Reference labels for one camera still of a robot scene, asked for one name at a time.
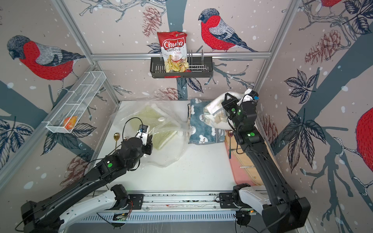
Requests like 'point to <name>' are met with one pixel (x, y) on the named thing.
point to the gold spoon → (116, 136)
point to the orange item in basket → (69, 122)
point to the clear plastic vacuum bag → (174, 147)
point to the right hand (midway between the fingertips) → (223, 91)
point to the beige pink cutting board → (244, 170)
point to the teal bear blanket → (201, 132)
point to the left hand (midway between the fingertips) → (152, 133)
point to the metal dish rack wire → (195, 68)
